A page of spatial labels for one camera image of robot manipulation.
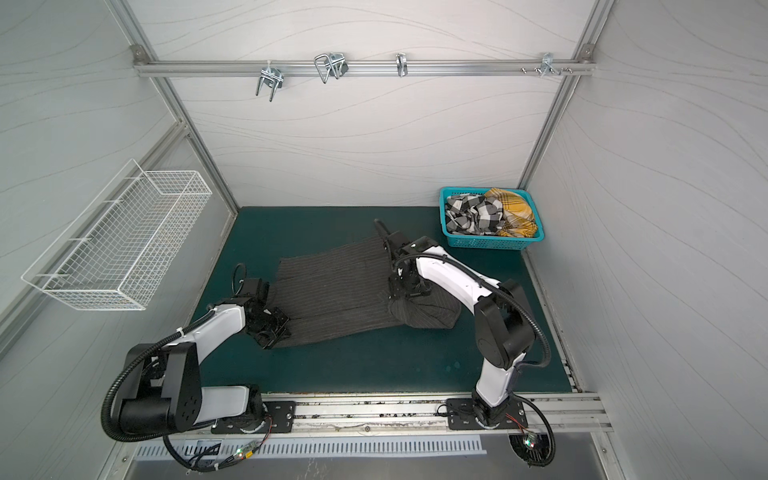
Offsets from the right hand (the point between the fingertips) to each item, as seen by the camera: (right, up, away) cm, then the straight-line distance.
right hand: (410, 287), depth 87 cm
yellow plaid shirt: (+40, +21, +17) cm, 48 cm away
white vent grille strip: (-5, -35, -17) cm, 39 cm away
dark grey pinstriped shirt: (-21, -2, +8) cm, 23 cm away
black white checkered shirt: (+24, +23, +20) cm, 39 cm away
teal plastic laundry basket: (+31, +13, +17) cm, 37 cm away
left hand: (-34, -12, +1) cm, 36 cm away
